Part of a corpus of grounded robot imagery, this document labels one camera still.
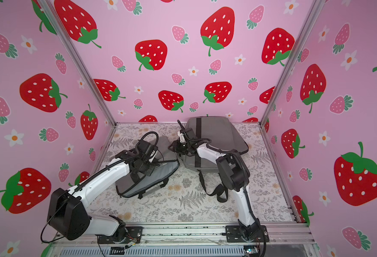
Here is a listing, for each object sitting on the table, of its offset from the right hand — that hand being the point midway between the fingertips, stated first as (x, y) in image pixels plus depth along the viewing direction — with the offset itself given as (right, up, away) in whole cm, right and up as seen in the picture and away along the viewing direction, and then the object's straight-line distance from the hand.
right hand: (167, 149), depth 93 cm
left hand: (-8, -9, -8) cm, 14 cm away
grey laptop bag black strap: (+34, +11, +11) cm, 37 cm away
